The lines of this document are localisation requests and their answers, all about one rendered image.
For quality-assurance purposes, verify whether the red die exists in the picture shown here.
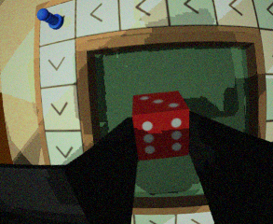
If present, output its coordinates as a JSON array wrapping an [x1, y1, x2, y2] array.
[[132, 91, 189, 161]]

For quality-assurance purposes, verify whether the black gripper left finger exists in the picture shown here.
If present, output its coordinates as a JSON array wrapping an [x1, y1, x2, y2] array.
[[0, 117, 137, 224]]

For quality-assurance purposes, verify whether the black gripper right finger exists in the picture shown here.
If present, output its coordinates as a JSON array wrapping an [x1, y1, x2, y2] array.
[[188, 111, 273, 224]]

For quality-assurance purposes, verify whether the blue pawn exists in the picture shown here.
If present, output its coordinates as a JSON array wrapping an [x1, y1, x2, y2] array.
[[36, 8, 64, 30]]

